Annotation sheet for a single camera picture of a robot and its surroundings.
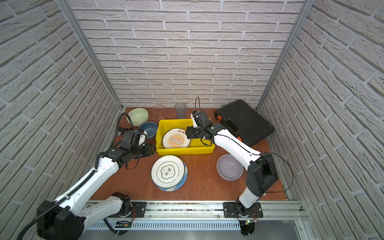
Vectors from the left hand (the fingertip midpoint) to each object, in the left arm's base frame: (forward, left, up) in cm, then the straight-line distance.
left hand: (154, 146), depth 81 cm
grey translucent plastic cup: (+34, -14, -7) cm, 37 cm away
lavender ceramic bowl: (-9, -43, -12) cm, 45 cm away
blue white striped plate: (-18, -14, -13) cm, 26 cm away
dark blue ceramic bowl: (+21, +8, -11) cm, 26 cm away
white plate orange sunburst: (+14, -10, -13) cm, 22 cm away
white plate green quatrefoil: (-10, -7, -13) cm, 18 cm away
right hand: (+7, -20, +4) cm, 22 cm away
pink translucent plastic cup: (+30, +2, -4) cm, 30 cm away
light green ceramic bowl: (+31, +18, -9) cm, 37 cm away
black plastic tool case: (+24, -56, -7) cm, 62 cm away
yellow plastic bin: (+6, -24, -11) cm, 27 cm away
